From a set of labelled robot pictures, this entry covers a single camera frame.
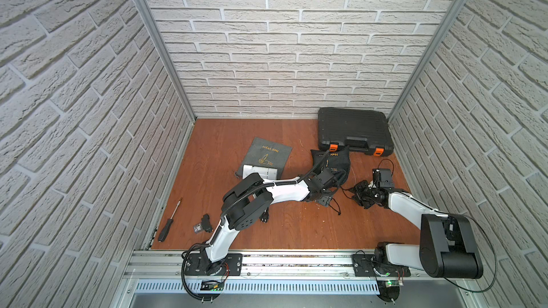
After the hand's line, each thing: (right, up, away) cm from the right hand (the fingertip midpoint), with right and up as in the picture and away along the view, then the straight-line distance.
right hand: (351, 190), depth 91 cm
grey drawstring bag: (-39, +16, +12) cm, 44 cm away
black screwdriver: (-76, -11, -10) cm, 78 cm away
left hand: (-11, -1, -1) cm, 11 cm away
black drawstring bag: (-6, +13, +3) cm, 14 cm away
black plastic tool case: (+12, +27, +15) cm, 33 cm away
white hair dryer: (-37, +8, -1) cm, 38 cm away
